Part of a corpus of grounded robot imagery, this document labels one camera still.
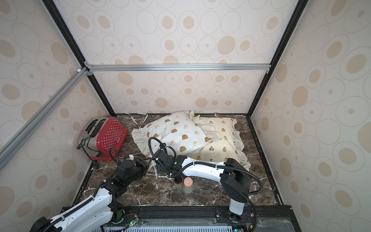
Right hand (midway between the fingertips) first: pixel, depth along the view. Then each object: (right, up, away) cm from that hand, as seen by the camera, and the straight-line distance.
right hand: (165, 161), depth 83 cm
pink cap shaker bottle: (+13, -11, -9) cm, 19 cm away
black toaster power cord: (-44, -3, +5) cm, 44 cm away
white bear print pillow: (+8, +17, +7) cm, 20 cm away
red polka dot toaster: (-37, +13, +2) cm, 40 cm away
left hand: (-5, +1, -2) cm, 5 cm away
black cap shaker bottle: (+8, -10, -7) cm, 15 cm away
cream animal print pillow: (+39, +8, +6) cm, 40 cm away
